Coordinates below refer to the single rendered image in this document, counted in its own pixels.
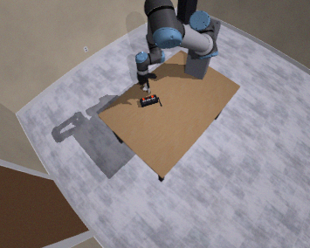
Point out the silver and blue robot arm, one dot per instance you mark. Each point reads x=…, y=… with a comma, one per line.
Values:
x=168, y=33

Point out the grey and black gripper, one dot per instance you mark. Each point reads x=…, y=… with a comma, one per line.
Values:
x=142, y=81

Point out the black power strip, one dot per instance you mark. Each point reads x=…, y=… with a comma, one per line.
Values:
x=149, y=100

